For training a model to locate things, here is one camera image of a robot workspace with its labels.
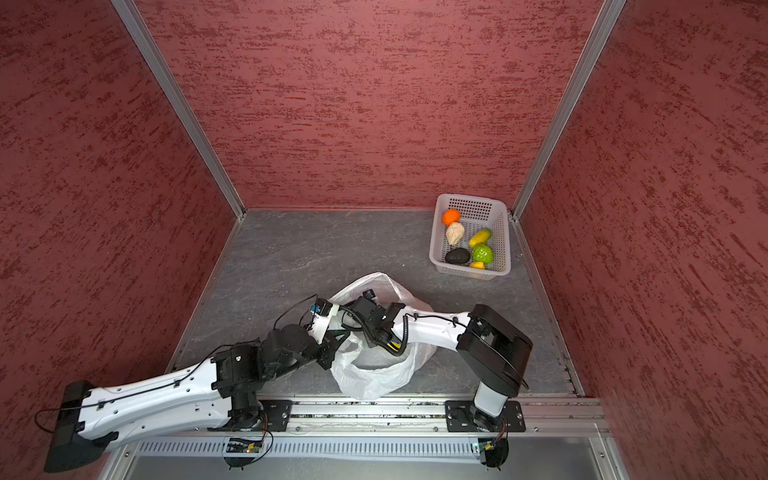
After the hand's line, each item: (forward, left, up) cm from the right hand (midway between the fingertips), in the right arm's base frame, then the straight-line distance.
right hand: (380, 336), depth 87 cm
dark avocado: (+26, -27, +4) cm, 38 cm away
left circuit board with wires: (-26, +33, -2) cm, 42 cm away
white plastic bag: (-12, +3, +8) cm, 14 cm away
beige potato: (+37, -27, +4) cm, 46 cm away
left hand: (-6, +7, +14) cm, 17 cm away
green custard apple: (+27, -36, +5) cm, 45 cm away
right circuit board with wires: (-29, -28, -3) cm, 40 cm away
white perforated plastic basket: (+48, -38, +2) cm, 61 cm away
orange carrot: (+46, -27, +3) cm, 53 cm away
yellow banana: (-11, -5, +24) cm, 27 cm away
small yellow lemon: (+22, -33, +4) cm, 40 cm away
